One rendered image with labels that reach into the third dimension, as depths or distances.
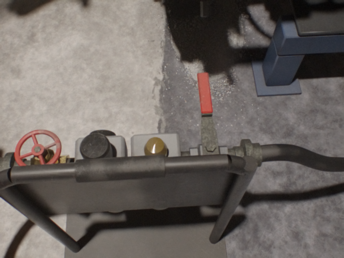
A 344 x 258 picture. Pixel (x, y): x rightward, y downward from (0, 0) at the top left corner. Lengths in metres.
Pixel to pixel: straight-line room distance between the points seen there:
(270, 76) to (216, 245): 0.53
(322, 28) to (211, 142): 0.58
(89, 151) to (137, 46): 0.79
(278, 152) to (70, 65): 0.85
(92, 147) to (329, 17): 0.77
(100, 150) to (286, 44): 0.67
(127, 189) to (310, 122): 0.74
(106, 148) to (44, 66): 0.79
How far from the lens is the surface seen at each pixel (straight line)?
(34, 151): 0.65
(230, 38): 1.39
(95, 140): 0.63
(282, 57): 1.17
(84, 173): 0.54
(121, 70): 1.31
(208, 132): 0.66
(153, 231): 1.08
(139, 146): 0.66
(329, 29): 1.14
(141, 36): 1.39
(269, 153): 0.69
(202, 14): 1.11
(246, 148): 0.67
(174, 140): 0.67
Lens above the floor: 1.07
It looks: 63 degrees down
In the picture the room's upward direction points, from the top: straight up
